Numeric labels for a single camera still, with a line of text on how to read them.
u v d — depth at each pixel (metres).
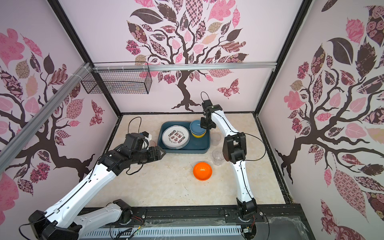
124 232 0.72
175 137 1.03
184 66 0.92
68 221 0.40
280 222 0.72
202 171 0.87
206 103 0.83
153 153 0.64
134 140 0.54
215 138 0.98
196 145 1.00
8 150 0.50
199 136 1.00
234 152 0.62
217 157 0.95
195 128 1.01
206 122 0.86
